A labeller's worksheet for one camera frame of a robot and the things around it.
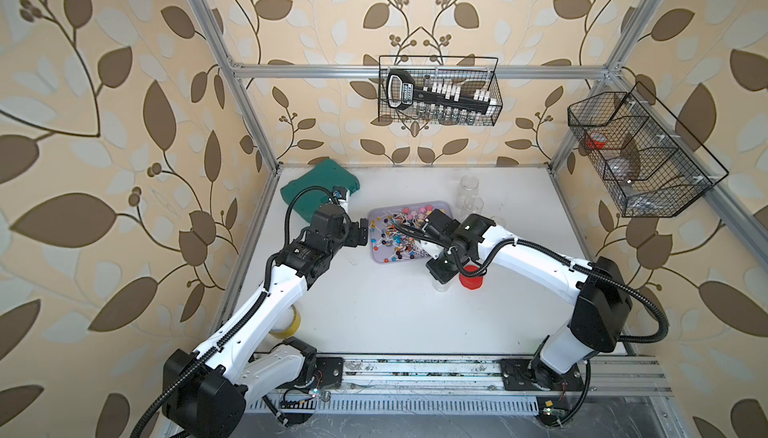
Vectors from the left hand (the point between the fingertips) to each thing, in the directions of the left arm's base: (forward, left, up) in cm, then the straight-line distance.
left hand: (345, 215), depth 79 cm
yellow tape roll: (-23, +15, -21) cm, 35 cm away
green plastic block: (+33, +13, -20) cm, 41 cm away
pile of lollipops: (+5, -12, -22) cm, 26 cm away
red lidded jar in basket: (+17, -69, +12) cm, 72 cm away
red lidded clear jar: (+19, -41, -19) cm, 49 cm away
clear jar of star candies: (+22, -39, -11) cm, 46 cm away
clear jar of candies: (-10, -28, -22) cm, 37 cm away
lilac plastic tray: (+20, -31, -21) cm, 43 cm away
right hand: (-11, -25, -12) cm, 30 cm away
